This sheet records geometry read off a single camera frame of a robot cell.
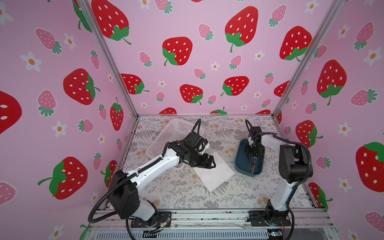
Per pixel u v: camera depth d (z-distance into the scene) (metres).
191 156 0.61
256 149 0.83
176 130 1.08
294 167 0.51
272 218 0.67
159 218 0.73
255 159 0.96
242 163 0.92
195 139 0.61
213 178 0.88
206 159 0.67
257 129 0.83
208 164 0.67
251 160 0.95
